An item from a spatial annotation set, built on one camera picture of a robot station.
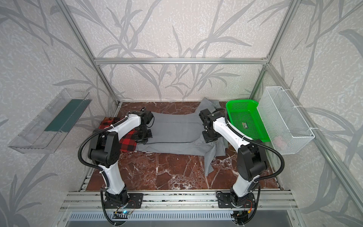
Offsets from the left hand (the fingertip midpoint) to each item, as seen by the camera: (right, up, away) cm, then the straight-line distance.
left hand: (148, 138), depth 91 cm
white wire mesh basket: (+70, +10, -30) cm, 77 cm away
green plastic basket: (+71, +14, +20) cm, 75 cm away
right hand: (+41, +3, -4) cm, 41 cm away
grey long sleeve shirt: (+21, +3, +9) cm, 23 cm away
